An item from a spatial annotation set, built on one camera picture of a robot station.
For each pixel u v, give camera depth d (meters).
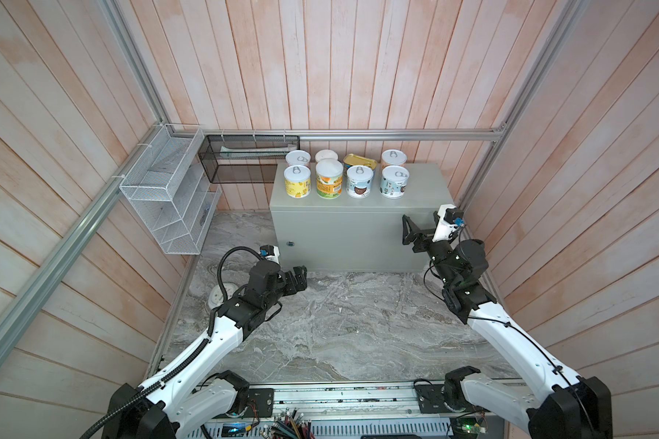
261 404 0.73
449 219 0.59
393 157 0.80
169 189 0.69
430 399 0.73
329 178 0.71
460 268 0.55
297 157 0.78
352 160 0.80
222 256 0.71
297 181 0.73
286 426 0.60
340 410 0.73
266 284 0.59
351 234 0.86
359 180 0.73
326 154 0.78
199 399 0.54
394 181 0.73
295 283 0.71
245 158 1.04
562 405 0.38
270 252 0.70
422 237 0.64
